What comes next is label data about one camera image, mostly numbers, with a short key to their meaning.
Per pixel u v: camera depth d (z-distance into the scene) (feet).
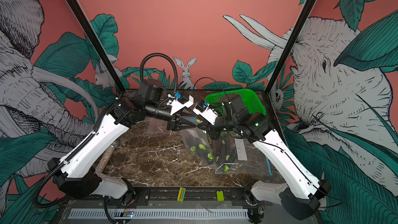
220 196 2.46
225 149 2.86
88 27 2.80
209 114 1.73
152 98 1.56
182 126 1.69
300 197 1.26
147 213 2.30
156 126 3.30
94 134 1.32
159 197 2.45
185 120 1.72
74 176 1.29
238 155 2.75
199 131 2.06
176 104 1.60
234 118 1.49
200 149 2.47
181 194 2.39
